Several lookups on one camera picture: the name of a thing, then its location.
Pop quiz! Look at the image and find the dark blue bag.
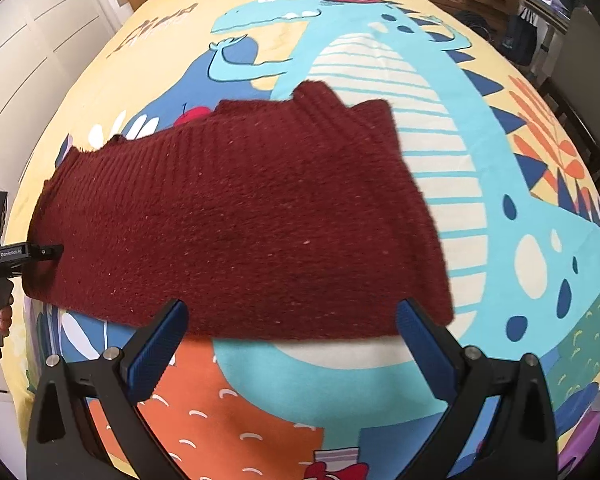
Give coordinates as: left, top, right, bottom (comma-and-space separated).
498, 10, 538, 66

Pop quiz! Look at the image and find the yellow dinosaur bed cover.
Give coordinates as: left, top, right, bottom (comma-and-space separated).
3, 0, 600, 479

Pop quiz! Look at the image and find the dark red knit sweater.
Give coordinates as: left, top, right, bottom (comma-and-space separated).
22, 81, 454, 340

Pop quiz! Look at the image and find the white wardrobe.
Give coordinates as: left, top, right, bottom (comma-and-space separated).
0, 0, 132, 194

